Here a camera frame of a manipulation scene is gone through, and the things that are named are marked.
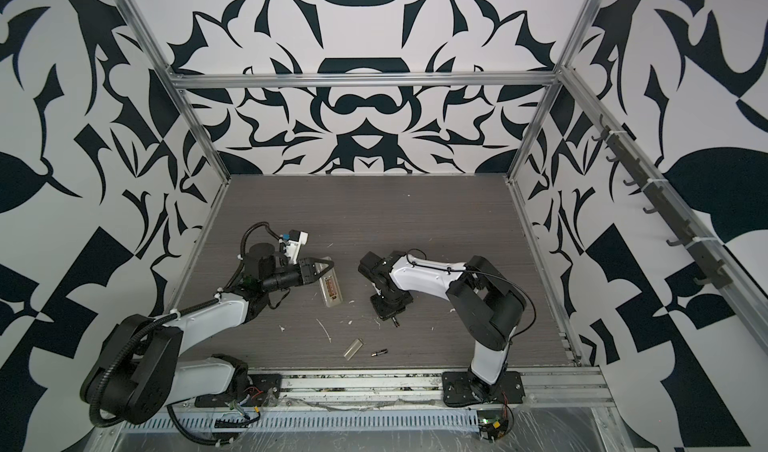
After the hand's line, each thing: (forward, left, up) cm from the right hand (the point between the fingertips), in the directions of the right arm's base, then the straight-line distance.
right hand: (389, 312), depth 87 cm
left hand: (+9, +14, +14) cm, 22 cm away
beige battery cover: (-10, +10, 0) cm, 14 cm away
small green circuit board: (-26, -24, -2) cm, 36 cm away
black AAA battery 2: (-10, +1, 0) cm, 11 cm away
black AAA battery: (-3, -2, 0) cm, 4 cm away
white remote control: (+3, +15, +10) cm, 18 cm away
